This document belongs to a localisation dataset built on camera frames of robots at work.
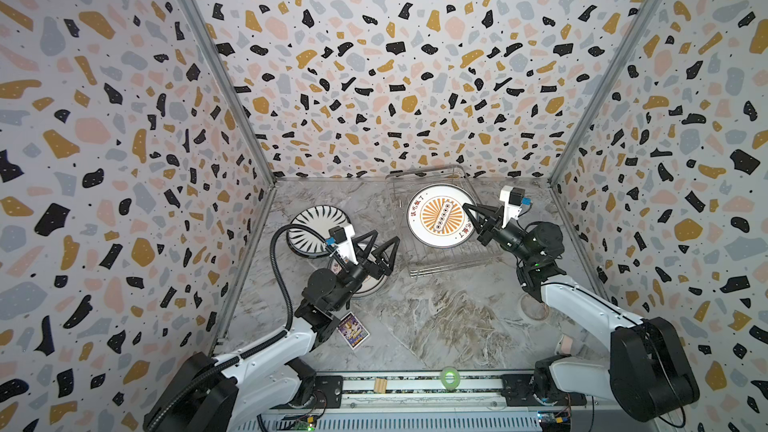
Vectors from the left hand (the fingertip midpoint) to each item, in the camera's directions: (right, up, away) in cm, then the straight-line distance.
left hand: (388, 234), depth 69 cm
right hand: (+18, +7, +2) cm, 19 cm away
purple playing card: (-11, -28, +13) cm, 32 cm away
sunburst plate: (+12, +4, +6) cm, 14 cm away
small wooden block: (-2, -38, +5) cm, 39 cm away
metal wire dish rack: (+10, -11, +30) cm, 34 cm away
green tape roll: (+17, -37, +7) cm, 41 cm away
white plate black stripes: (-27, +2, +37) cm, 45 cm away
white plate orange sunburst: (-7, -17, +21) cm, 28 cm away
